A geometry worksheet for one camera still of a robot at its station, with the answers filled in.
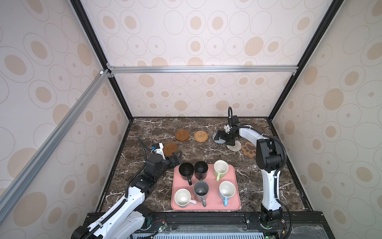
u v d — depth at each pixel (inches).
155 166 22.6
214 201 31.4
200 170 34.6
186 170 33.2
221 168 34.3
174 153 27.7
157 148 27.8
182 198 31.7
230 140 35.8
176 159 27.6
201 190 32.2
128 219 22.6
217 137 37.6
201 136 43.0
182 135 43.1
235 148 39.8
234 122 33.5
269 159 23.1
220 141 37.2
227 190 32.0
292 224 27.6
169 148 40.1
